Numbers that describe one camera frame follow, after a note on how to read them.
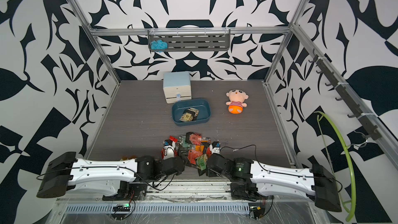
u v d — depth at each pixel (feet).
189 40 3.08
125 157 2.68
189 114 3.29
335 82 1.96
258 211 2.32
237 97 3.33
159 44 2.99
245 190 2.17
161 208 2.13
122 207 2.40
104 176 1.48
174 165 1.86
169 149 2.25
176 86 3.17
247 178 1.71
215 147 2.32
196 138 2.91
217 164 1.86
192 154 2.77
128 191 2.15
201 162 2.60
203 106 3.39
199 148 2.82
